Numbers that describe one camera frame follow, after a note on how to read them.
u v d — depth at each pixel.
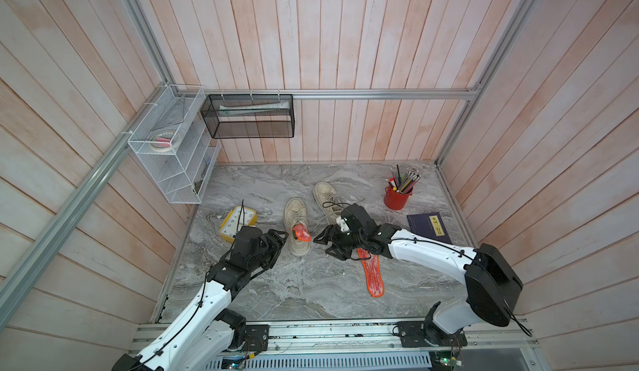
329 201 0.98
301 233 0.82
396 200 1.01
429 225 0.97
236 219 0.97
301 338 0.75
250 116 1.04
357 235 0.64
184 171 0.76
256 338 0.73
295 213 0.95
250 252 0.60
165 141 0.74
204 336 0.57
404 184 0.96
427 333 0.66
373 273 0.86
